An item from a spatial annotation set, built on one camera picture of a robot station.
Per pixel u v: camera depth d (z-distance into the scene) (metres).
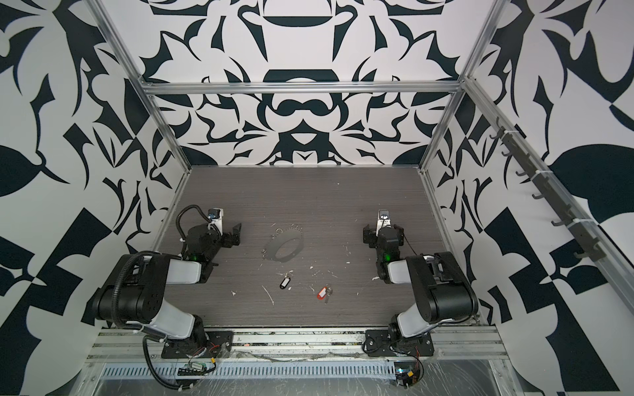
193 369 0.71
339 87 0.95
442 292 0.45
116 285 0.42
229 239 0.84
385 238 0.73
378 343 0.74
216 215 0.81
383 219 0.80
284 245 0.96
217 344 0.73
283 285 0.85
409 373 0.71
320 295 0.83
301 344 0.76
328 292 0.85
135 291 0.46
